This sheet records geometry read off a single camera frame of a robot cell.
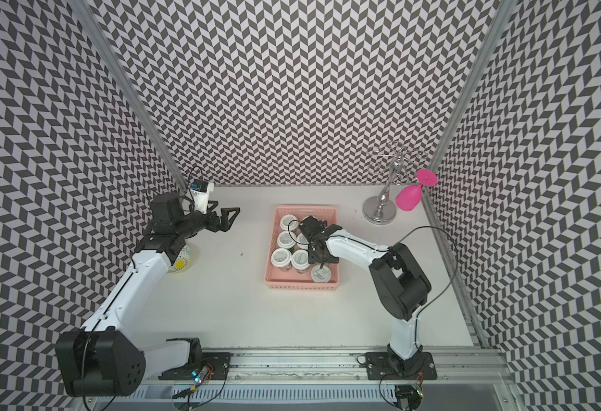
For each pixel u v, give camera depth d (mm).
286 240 930
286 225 969
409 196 937
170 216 592
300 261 873
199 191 677
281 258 872
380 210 1075
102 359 386
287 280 911
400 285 482
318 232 721
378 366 737
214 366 719
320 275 865
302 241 783
